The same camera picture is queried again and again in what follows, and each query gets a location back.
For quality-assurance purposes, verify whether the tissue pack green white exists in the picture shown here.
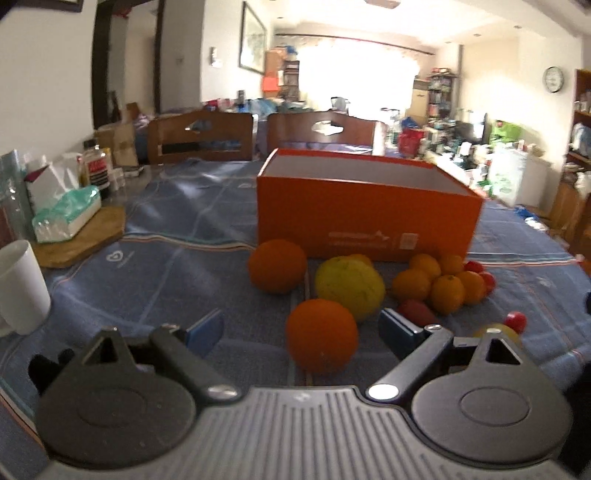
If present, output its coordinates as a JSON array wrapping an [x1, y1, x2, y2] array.
[[32, 186, 102, 244]]

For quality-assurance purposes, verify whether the round wall clock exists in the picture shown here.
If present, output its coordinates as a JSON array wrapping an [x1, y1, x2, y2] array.
[[543, 66, 565, 94]]

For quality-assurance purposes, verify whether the bottle with red label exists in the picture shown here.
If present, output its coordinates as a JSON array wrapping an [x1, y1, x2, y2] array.
[[82, 139, 110, 200]]

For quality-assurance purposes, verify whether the wooden chair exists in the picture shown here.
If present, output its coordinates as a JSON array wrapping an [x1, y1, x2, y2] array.
[[147, 110, 254, 165], [266, 110, 387, 156]]

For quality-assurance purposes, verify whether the blue plaid tablecloth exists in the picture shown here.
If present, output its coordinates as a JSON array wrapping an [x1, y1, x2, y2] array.
[[1, 161, 590, 479]]

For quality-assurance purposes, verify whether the white cabinet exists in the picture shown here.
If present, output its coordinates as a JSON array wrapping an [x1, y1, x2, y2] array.
[[488, 149, 550, 207]]

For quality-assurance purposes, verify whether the small tangerine front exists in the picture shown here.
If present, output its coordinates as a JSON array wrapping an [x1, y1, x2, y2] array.
[[430, 275, 465, 316]]

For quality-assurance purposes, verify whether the large orange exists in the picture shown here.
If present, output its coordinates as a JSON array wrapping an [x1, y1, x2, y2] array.
[[247, 239, 308, 294], [286, 299, 359, 375]]

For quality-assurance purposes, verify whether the small tangerine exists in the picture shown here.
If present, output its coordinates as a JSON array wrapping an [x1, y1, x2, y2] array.
[[392, 269, 432, 301], [439, 254, 464, 275], [430, 275, 465, 316], [409, 253, 442, 281], [457, 271, 487, 306]]

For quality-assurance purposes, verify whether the orange cardboard box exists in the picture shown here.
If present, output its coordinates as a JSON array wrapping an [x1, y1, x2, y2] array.
[[256, 149, 484, 262]]

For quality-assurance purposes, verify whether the middle wooden chair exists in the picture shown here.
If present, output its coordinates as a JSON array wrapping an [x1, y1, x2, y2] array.
[[266, 110, 387, 156]]

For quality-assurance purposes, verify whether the red cherry tomato front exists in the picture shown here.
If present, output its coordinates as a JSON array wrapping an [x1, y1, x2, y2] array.
[[504, 311, 528, 335]]

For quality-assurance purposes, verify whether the wooden board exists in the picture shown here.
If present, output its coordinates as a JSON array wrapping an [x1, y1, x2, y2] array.
[[32, 206, 126, 269]]

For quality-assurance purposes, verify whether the large orange front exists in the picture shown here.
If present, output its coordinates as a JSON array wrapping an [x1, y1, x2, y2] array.
[[286, 299, 359, 375]]

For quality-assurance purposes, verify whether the wooden bookshelf right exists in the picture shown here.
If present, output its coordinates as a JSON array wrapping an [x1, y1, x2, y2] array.
[[566, 69, 591, 171]]

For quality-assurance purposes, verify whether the left wooden chair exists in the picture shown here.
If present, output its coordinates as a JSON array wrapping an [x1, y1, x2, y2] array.
[[147, 110, 254, 165]]

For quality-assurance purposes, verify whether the yellow-green pomelo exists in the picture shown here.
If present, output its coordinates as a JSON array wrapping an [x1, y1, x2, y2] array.
[[314, 256, 386, 322]]

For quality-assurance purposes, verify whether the framed wall picture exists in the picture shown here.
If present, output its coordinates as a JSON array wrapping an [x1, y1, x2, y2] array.
[[238, 1, 266, 75]]

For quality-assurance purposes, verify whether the white mug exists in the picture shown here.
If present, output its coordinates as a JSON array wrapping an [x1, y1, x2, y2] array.
[[0, 240, 51, 337]]

